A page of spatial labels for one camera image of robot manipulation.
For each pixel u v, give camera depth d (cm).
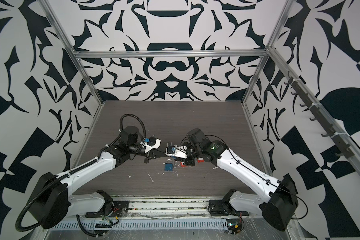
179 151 61
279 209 38
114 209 73
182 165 87
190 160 66
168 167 87
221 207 74
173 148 60
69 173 45
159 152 68
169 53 93
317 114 55
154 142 61
